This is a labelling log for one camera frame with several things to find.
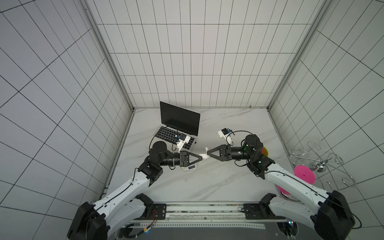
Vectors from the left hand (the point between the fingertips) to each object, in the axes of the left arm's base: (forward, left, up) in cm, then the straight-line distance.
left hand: (198, 161), depth 66 cm
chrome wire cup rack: (-2, -50, +6) cm, 50 cm away
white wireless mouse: (+2, -3, +2) cm, 4 cm away
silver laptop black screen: (+39, +14, -24) cm, 48 cm away
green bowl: (+15, -42, -19) cm, 49 cm away
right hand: (0, -3, +3) cm, 4 cm away
